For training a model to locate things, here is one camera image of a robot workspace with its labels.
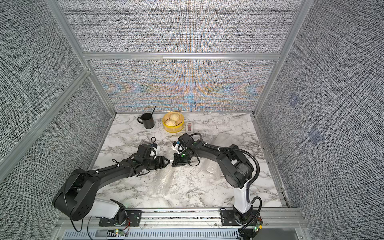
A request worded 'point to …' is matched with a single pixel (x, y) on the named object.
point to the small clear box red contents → (189, 127)
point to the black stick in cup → (153, 110)
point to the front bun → (170, 123)
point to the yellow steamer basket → (179, 126)
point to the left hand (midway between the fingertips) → (168, 162)
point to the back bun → (175, 116)
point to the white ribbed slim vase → (160, 185)
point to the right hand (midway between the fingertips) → (171, 162)
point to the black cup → (147, 120)
